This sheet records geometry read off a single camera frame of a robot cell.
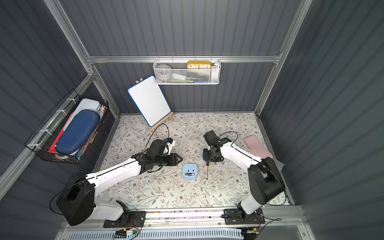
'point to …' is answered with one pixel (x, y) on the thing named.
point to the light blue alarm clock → (190, 168)
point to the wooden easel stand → (153, 128)
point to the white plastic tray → (84, 104)
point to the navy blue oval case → (77, 131)
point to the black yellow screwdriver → (207, 165)
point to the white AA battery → (189, 173)
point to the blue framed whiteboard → (150, 100)
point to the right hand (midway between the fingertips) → (209, 157)
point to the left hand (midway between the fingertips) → (181, 160)
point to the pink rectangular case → (256, 147)
